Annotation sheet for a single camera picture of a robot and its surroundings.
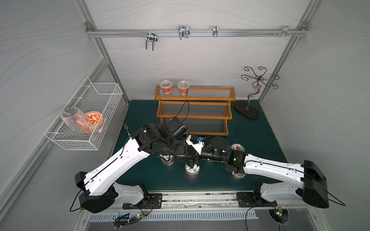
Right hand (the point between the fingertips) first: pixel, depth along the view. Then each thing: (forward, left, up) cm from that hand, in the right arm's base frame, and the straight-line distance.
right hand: (180, 149), depth 66 cm
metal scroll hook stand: (+52, -45, -25) cm, 73 cm away
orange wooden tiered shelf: (+43, -12, -22) cm, 50 cm away
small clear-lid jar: (+35, +1, +9) cm, 36 cm away
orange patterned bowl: (+9, +40, +9) cm, 42 cm away
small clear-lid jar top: (+34, +11, +9) cm, 37 cm away
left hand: (-2, -1, +2) cm, 3 cm away
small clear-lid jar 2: (-4, -31, -21) cm, 37 cm away
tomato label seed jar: (+11, -33, -17) cm, 39 cm away
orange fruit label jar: (-5, -6, -18) cm, 19 cm away
